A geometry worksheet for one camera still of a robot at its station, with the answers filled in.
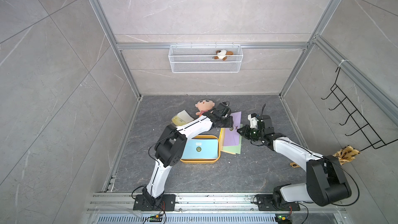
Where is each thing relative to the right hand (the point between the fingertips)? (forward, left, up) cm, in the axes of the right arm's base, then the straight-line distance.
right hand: (238, 129), depth 88 cm
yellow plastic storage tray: (-15, +21, -8) cm, 27 cm away
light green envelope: (-8, +1, -9) cm, 12 cm away
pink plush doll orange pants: (+21, +19, -2) cm, 28 cm away
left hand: (+6, +2, +1) cm, 7 cm away
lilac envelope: (-3, +4, -3) cm, 6 cm away
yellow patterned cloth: (-20, -42, +11) cm, 48 cm away
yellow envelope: (0, +9, -10) cm, 13 cm away
